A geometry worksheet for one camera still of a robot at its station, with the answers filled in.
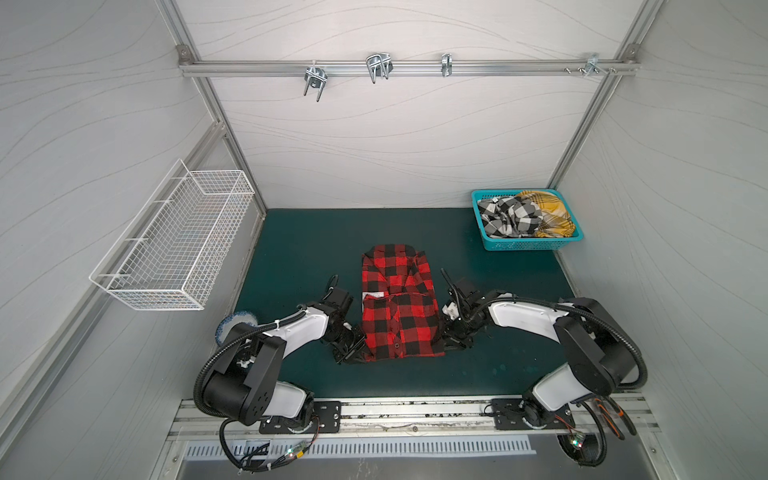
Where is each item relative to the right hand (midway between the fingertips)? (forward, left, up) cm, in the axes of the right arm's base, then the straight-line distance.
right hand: (438, 337), depth 86 cm
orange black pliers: (-14, -41, 0) cm, 44 cm away
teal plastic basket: (+32, -21, +5) cm, 39 cm away
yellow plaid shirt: (+41, -42, +8) cm, 59 cm away
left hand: (-5, +18, +1) cm, 19 cm away
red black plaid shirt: (+4, +11, +4) cm, 13 cm away
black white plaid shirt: (+44, -27, +7) cm, 52 cm away
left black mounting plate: (-22, +29, -1) cm, 37 cm away
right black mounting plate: (-19, -17, +1) cm, 25 cm away
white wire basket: (+5, +65, +31) cm, 72 cm away
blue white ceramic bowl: (0, +61, +5) cm, 61 cm away
